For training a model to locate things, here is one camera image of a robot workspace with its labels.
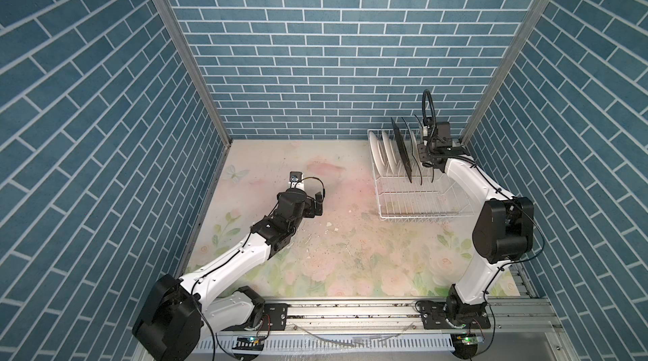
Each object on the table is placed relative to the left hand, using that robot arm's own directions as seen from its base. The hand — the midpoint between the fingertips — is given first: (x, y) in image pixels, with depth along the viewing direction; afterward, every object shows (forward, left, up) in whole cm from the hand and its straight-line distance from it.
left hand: (315, 194), depth 83 cm
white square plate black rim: (+21, -36, +5) cm, 42 cm away
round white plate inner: (+21, -28, -1) cm, 35 cm away
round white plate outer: (+21, -23, -2) cm, 31 cm away
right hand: (+19, -44, +4) cm, 48 cm away
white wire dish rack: (+15, -37, -16) cm, 43 cm away
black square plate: (+25, -34, -3) cm, 42 cm away
